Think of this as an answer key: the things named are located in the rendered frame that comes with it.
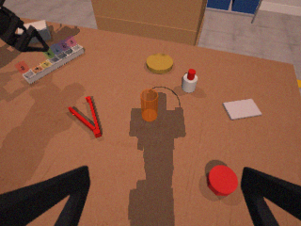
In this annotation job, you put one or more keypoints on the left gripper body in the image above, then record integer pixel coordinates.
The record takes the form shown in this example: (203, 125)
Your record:
(9, 23)

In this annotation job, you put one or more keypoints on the weekly pill organiser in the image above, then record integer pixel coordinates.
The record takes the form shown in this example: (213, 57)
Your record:
(56, 52)

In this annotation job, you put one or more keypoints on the pale pink flat square slab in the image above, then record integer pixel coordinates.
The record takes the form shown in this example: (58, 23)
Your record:
(242, 109)

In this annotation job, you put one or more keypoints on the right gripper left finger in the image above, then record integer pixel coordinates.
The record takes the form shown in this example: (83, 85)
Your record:
(21, 206)

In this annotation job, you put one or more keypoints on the orange translucent pill bottle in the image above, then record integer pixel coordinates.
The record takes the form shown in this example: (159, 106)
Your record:
(149, 104)

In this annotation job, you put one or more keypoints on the red disk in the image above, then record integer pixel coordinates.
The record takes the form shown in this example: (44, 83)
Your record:
(222, 180)

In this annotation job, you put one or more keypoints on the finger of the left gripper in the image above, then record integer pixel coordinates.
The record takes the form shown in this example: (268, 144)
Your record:
(18, 35)
(32, 32)

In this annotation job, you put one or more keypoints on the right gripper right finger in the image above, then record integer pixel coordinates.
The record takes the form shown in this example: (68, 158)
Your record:
(257, 185)

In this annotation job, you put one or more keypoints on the grey rectangular block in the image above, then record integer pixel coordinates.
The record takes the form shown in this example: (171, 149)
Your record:
(42, 28)

